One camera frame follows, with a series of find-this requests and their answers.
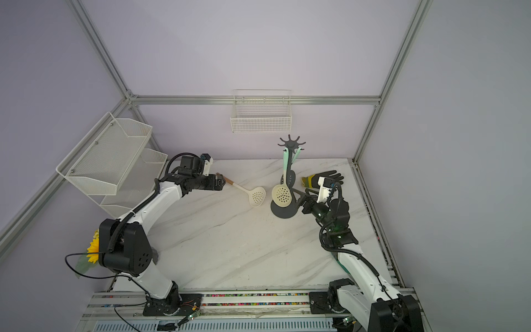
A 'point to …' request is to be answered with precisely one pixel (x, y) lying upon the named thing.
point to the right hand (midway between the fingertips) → (299, 193)
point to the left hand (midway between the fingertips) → (214, 183)
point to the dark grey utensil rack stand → (291, 210)
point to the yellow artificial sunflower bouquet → (84, 261)
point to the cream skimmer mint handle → (281, 195)
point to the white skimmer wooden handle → (256, 195)
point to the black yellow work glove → (312, 181)
